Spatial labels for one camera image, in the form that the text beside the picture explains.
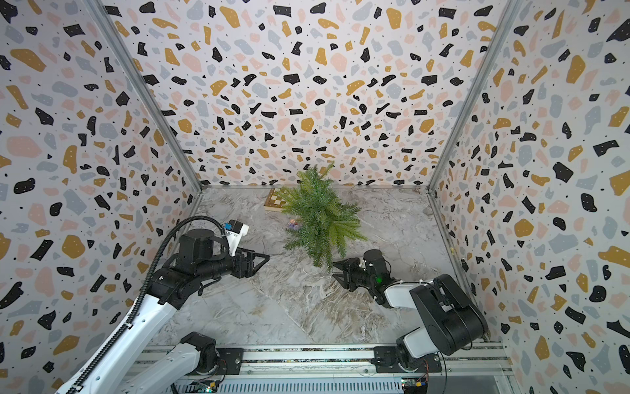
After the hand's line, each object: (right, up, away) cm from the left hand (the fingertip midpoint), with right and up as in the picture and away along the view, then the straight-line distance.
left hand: (263, 255), depth 71 cm
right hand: (+20, -7, +15) cm, 26 cm away
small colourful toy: (+4, +7, +33) cm, 34 cm away
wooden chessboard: (-6, +18, +42) cm, 46 cm away
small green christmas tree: (+18, +9, +2) cm, 20 cm away
